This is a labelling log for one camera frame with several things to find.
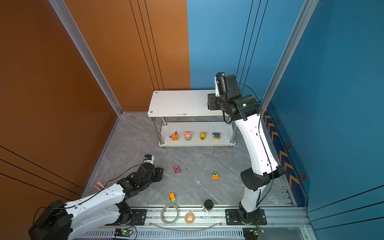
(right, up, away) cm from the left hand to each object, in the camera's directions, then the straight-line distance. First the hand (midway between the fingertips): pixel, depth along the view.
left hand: (162, 169), depth 86 cm
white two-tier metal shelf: (+8, +31, +30) cm, 44 cm away
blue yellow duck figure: (+32, +19, +6) cm, 38 cm away
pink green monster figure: (+15, +19, +6) cm, 25 cm away
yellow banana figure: (+24, +19, +8) cm, 31 cm away
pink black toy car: (+9, -1, +1) cm, 9 cm away
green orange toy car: (+30, -4, -1) cm, 30 cm away
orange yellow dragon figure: (+6, +18, +5) cm, 20 cm away
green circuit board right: (+48, -24, -17) cm, 56 cm away
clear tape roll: (+3, -21, -11) cm, 24 cm away
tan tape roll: (+16, -22, -11) cm, 29 cm away
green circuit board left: (-14, -26, -16) cm, 33 cm away
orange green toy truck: (+7, -11, -9) cm, 16 cm away
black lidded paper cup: (+26, -11, -18) cm, 33 cm away
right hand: (+27, +38, -17) cm, 50 cm away
